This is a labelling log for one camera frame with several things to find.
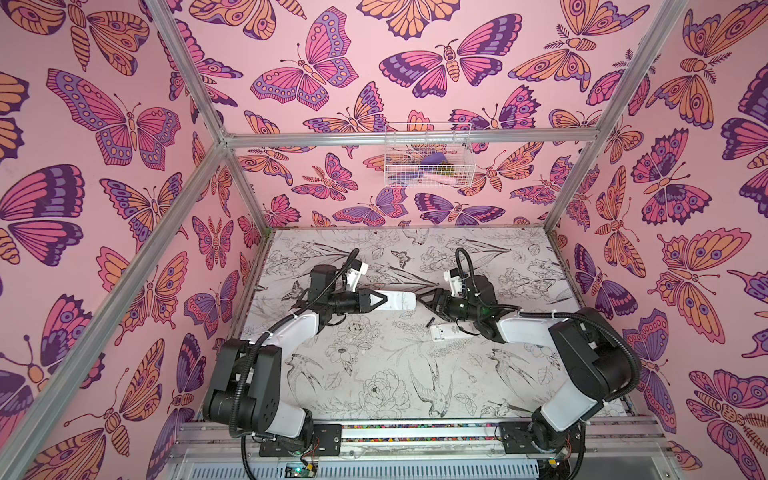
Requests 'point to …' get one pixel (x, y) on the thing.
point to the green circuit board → (299, 470)
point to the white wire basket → (428, 165)
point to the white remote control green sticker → (448, 332)
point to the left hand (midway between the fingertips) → (386, 297)
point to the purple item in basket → (434, 158)
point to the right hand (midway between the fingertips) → (421, 298)
